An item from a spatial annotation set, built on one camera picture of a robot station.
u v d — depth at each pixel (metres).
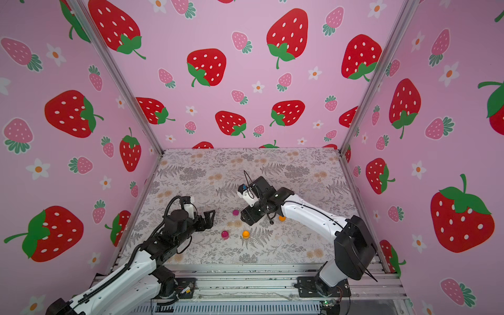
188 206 0.72
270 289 0.75
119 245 0.89
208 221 0.73
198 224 0.72
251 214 0.70
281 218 0.58
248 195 0.71
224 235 0.86
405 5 0.69
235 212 0.94
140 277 0.52
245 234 0.87
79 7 0.67
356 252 0.42
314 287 0.73
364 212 1.00
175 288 0.73
